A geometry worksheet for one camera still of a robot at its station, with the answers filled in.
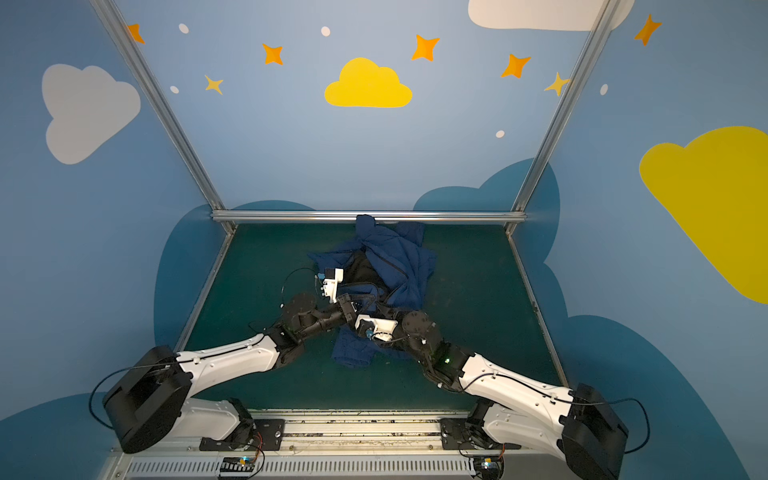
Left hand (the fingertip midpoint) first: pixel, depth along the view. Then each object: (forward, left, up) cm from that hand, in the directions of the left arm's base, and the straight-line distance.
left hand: (374, 295), depth 75 cm
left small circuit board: (-34, +34, -26) cm, 55 cm away
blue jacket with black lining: (+15, -2, -6) cm, 16 cm away
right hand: (0, -3, -2) cm, 3 cm away
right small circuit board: (-34, -29, -26) cm, 52 cm away
